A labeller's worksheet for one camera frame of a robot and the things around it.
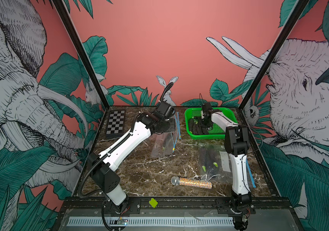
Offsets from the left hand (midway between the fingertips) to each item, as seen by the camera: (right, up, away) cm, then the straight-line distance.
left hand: (173, 124), depth 77 cm
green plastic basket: (+28, -6, +19) cm, 34 cm away
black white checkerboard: (-40, 0, +22) cm, 46 cm away
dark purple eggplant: (+19, -22, +11) cm, 31 cm away
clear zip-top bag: (+31, -30, +9) cm, 44 cm away
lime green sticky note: (-11, -42, -2) cm, 43 cm away
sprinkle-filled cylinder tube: (+2, -32, +2) cm, 32 cm away
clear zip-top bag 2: (-5, -13, +14) cm, 20 cm away
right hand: (+22, +1, +32) cm, 38 cm away
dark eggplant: (+26, -21, +13) cm, 36 cm away
